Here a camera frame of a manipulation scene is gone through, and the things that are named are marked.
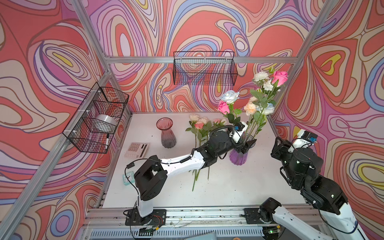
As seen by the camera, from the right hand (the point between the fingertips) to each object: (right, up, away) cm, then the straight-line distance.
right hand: (279, 142), depth 61 cm
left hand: (-9, +4, +7) cm, 12 cm away
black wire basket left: (-84, +7, +10) cm, 85 cm away
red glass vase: (-52, -1, +30) cm, 60 cm away
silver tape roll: (-79, +9, +8) cm, 79 cm away
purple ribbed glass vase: (-9, -12, +26) cm, 30 cm away
